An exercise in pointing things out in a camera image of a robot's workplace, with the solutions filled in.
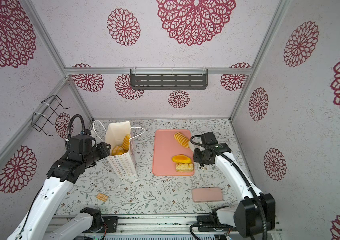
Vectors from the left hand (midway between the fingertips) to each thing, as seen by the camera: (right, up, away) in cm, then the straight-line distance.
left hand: (108, 149), depth 74 cm
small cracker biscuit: (-6, -27, +8) cm, 29 cm away
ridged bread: (+39, +4, +29) cm, 49 cm away
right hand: (+45, -4, +8) cm, 46 cm away
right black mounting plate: (+49, -37, +1) cm, 61 cm away
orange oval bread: (0, -2, +11) cm, 11 cm away
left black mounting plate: (+2, -37, 0) cm, 37 cm away
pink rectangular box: (+53, -26, +10) cm, 60 cm away
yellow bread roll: (+38, -8, +20) cm, 44 cm away
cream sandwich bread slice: (+39, -12, +14) cm, 43 cm away
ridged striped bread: (+4, +1, +16) cm, 17 cm away
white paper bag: (+1, +6, +15) cm, 16 cm away
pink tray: (+28, -2, +29) cm, 40 cm away
